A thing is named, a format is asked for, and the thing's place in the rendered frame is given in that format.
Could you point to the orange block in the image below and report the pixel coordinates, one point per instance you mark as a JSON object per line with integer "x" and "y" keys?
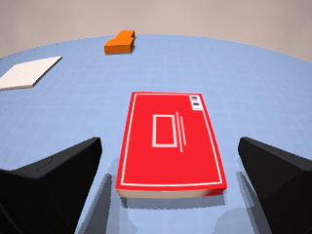
{"x": 122, "y": 43}

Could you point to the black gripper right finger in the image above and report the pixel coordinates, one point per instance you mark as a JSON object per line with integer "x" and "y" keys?
{"x": 282, "y": 182}

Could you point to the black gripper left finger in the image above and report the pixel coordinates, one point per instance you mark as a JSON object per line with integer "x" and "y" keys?
{"x": 48, "y": 196}

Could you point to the blue-grey mat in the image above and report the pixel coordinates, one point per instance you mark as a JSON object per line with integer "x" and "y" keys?
{"x": 248, "y": 92}

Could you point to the red card box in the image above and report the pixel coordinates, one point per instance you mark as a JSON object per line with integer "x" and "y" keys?
{"x": 169, "y": 148}

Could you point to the white flat square tile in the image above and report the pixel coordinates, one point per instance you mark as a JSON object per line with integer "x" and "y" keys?
{"x": 25, "y": 75}

